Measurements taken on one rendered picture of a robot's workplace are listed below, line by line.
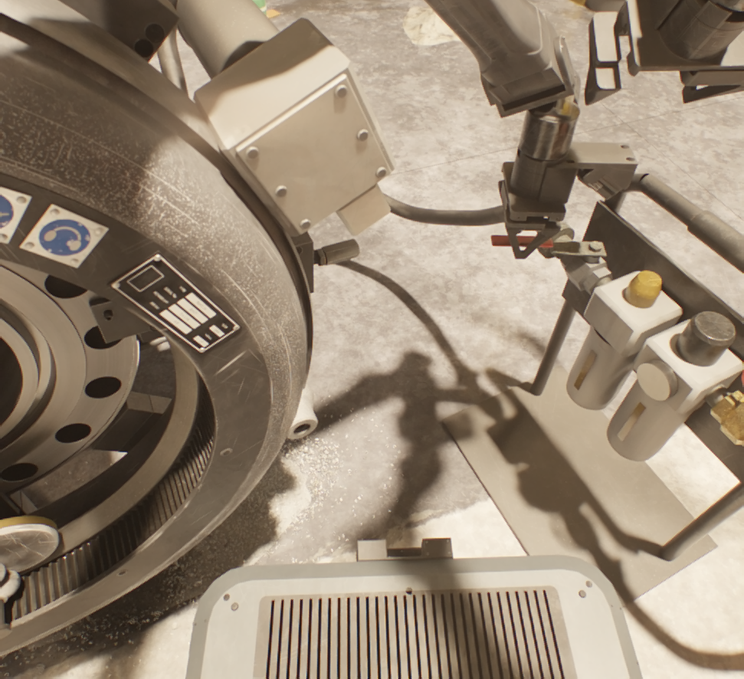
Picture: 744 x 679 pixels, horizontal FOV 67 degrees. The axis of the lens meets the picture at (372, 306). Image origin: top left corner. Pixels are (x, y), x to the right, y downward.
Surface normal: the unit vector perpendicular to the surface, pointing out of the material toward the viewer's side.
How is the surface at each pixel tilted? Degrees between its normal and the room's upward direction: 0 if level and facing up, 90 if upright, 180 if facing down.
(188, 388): 80
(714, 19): 115
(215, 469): 90
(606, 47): 30
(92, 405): 90
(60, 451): 90
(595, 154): 0
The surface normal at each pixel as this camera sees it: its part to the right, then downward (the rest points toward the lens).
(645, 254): -0.90, 0.33
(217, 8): -0.28, -0.52
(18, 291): 0.44, 0.68
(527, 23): 0.74, -0.08
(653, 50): 0.01, -0.19
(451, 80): 0.00, -0.65
